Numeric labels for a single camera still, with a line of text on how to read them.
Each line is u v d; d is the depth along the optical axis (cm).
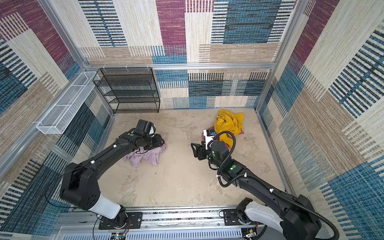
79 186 43
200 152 67
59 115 73
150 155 93
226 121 99
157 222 73
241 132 105
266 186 47
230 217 74
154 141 78
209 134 66
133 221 73
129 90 109
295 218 39
